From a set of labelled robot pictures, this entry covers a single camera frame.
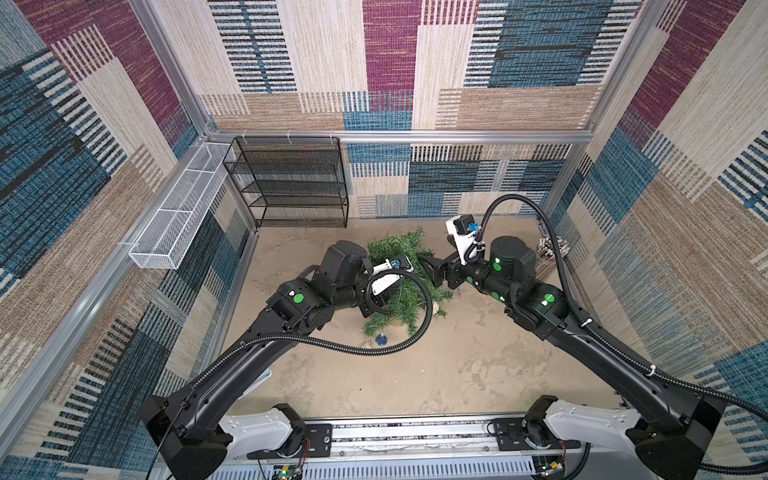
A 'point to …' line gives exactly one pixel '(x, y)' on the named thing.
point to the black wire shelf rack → (291, 182)
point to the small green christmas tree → (407, 304)
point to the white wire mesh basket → (161, 244)
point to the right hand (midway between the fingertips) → (439, 251)
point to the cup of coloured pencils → (546, 268)
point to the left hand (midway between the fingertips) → (391, 280)
